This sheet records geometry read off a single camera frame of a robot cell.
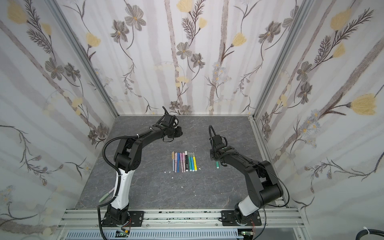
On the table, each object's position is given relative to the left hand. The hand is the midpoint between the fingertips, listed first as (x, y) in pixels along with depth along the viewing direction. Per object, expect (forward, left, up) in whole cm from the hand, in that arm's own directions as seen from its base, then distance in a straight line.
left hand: (181, 128), depth 103 cm
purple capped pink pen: (-20, 0, -6) cm, 21 cm away
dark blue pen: (-22, +2, -6) cm, 23 cm away
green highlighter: (-25, -23, -5) cm, 35 cm away
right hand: (-18, -21, +1) cm, 28 cm away
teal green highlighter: (-27, -6, -5) cm, 28 cm away
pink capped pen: (-19, -2, -5) cm, 20 cm away
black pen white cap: (-21, -4, -6) cm, 23 cm away
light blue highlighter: (-23, -7, -5) cm, 25 cm away
